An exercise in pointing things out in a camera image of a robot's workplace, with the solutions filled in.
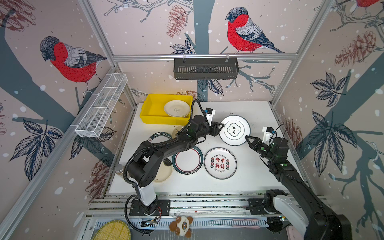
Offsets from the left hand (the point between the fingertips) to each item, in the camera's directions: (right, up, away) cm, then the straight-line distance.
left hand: (222, 124), depth 81 cm
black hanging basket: (-8, +38, +23) cm, 45 cm away
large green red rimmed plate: (-19, -23, +7) cm, 31 cm away
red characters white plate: (0, -24, +7) cm, 25 cm away
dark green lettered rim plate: (-40, -10, +19) cm, 46 cm away
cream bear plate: (-29, +10, +33) cm, 45 cm away
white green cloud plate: (+8, -3, +3) cm, 9 cm away
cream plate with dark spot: (-34, -28, +5) cm, 44 cm away
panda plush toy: (-21, -45, -15) cm, 52 cm away
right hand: (+12, -7, -1) cm, 14 cm away
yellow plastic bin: (-50, +8, +36) cm, 62 cm away
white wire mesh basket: (-65, +1, -10) cm, 65 cm away
